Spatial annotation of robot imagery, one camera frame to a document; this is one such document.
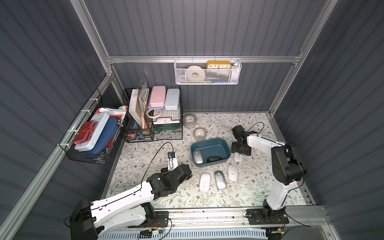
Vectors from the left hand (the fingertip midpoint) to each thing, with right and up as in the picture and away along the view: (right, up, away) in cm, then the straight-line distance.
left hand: (181, 167), depth 77 cm
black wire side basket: (-45, +34, +1) cm, 56 cm away
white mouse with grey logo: (+35, +2, +16) cm, 39 cm away
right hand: (+38, +4, +18) cm, 43 cm away
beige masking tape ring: (-18, +27, +14) cm, 36 cm away
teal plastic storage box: (+20, +7, +23) cm, 31 cm away
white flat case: (-36, +25, -8) cm, 45 cm away
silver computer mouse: (+9, +3, +16) cm, 19 cm away
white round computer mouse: (+29, -6, +9) cm, 31 cm away
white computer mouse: (+13, -9, +5) cm, 17 cm away
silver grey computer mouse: (+22, -9, +7) cm, 25 cm away
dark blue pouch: (-33, +18, -9) cm, 39 cm away
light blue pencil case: (-8, +40, +21) cm, 46 cm away
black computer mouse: (+19, +2, +13) cm, 23 cm away
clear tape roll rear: (+3, +26, +39) cm, 47 cm away
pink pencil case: (-17, +42, +19) cm, 49 cm away
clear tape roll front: (+11, +16, +31) cm, 36 cm away
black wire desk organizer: (-19, +30, +15) cm, 38 cm away
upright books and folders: (-27, +36, +12) cm, 47 cm away
